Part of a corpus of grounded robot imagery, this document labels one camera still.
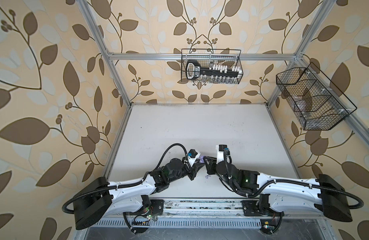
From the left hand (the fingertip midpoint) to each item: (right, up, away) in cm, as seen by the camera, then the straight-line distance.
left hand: (204, 161), depth 75 cm
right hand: (0, +1, 0) cm, 1 cm away
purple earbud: (+3, -11, +10) cm, 15 cm away
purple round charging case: (-1, +1, 0) cm, 2 cm away
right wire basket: (+56, +29, -1) cm, 63 cm away
